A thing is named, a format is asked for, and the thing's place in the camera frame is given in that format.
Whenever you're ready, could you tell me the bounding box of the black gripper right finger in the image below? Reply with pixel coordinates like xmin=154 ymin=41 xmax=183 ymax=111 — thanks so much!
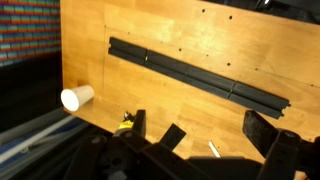
xmin=242 ymin=109 xmax=320 ymax=180

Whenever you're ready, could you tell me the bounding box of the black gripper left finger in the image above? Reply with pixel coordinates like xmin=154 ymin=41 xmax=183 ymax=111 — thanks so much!
xmin=63 ymin=109 xmax=153 ymax=180

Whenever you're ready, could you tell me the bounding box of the short black track piece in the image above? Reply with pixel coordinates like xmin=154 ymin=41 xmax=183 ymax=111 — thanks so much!
xmin=227 ymin=81 xmax=292 ymax=121
xmin=158 ymin=122 xmax=187 ymax=152

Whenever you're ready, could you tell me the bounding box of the long straight black track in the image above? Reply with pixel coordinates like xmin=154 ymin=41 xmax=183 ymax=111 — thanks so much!
xmin=107 ymin=36 xmax=238 ymax=100

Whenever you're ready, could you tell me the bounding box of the white paper cup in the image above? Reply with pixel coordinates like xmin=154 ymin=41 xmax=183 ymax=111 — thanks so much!
xmin=60 ymin=84 xmax=96 ymax=113

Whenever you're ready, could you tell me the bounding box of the multicoloured checkered panel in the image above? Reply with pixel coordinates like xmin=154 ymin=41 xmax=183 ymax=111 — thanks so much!
xmin=0 ymin=0 xmax=63 ymax=68

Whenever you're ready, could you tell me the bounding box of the white metal frame pole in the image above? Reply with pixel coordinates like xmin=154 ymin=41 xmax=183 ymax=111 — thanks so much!
xmin=0 ymin=114 xmax=80 ymax=165

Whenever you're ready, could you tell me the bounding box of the white cable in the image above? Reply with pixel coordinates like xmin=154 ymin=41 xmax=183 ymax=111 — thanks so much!
xmin=207 ymin=139 xmax=222 ymax=159

